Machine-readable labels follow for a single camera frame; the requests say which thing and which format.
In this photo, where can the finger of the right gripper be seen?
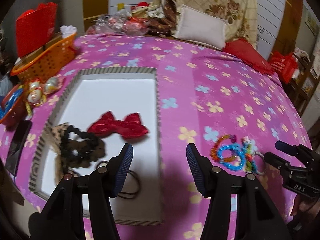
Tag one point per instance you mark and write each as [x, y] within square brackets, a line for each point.
[305, 155]
[277, 162]

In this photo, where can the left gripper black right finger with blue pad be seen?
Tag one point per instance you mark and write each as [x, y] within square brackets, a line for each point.
[215, 183]

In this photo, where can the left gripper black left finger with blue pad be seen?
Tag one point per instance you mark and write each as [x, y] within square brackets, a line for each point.
[105, 183]

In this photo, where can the brown fabric scrunchie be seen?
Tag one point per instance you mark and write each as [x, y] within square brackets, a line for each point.
[78, 149]

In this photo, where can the red satin bow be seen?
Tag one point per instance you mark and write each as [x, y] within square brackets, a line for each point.
[130, 127]

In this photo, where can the leopard print ribbon bow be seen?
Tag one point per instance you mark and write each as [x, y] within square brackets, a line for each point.
[54, 136]

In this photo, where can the pink floral bedsheet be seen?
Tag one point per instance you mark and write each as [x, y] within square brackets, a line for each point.
[203, 94]

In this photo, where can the red shopping bag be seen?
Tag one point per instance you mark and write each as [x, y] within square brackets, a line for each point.
[284, 65]

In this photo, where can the black smartphone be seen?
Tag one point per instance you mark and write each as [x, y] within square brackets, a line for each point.
[16, 146]

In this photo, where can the lucky cat figurine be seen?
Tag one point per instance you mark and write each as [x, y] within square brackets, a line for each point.
[34, 96]

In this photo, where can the round wrapped ornament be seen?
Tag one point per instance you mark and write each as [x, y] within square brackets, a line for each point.
[52, 85]

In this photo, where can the small red plastic basket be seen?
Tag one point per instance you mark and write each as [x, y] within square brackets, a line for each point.
[13, 107]

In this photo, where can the red cushion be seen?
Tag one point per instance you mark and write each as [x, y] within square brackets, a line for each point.
[243, 50]

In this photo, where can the orange plastic basket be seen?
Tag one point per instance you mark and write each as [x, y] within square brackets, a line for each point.
[49, 62]

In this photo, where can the white crumpled tissue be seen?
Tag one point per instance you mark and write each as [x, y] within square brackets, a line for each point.
[67, 30]

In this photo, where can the small grey pillow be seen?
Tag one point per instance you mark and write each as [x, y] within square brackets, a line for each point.
[201, 28]

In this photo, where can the clear plastic bag with items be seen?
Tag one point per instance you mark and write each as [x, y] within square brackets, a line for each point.
[120, 23]

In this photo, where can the floral beige quilt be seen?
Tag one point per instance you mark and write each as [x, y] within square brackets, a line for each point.
[240, 15]

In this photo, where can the red paper gift bag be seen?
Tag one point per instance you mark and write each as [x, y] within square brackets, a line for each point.
[35, 27]

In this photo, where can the red santa plush toy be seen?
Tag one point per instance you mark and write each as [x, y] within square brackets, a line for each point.
[140, 10]

